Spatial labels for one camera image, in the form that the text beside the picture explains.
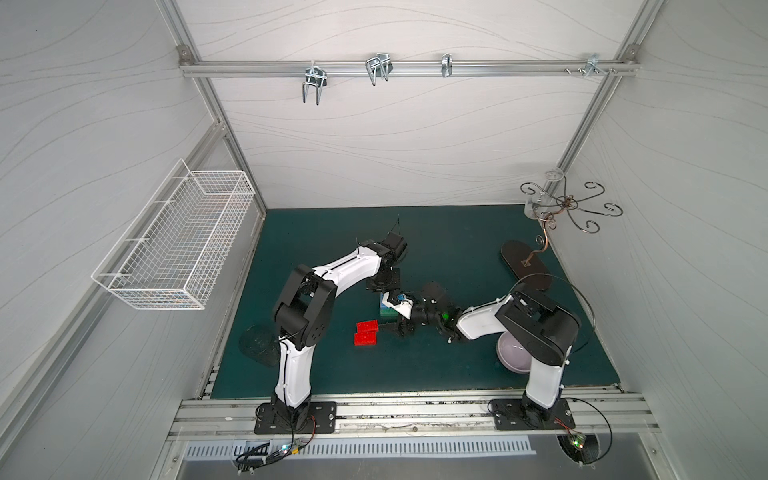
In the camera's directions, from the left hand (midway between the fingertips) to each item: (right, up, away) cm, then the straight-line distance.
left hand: (392, 289), depth 93 cm
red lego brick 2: (-8, -13, -7) cm, 17 cm away
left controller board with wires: (-33, -36, -22) cm, 54 cm away
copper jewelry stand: (+51, +6, +10) cm, 52 cm away
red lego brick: (-7, -10, -5) cm, 13 cm away
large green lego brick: (-1, -7, -3) cm, 8 cm away
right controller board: (+47, -35, -21) cm, 62 cm away
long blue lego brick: (-2, -2, -15) cm, 15 cm away
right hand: (-2, -5, -4) cm, 7 cm away
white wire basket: (-52, +13, -24) cm, 59 cm away
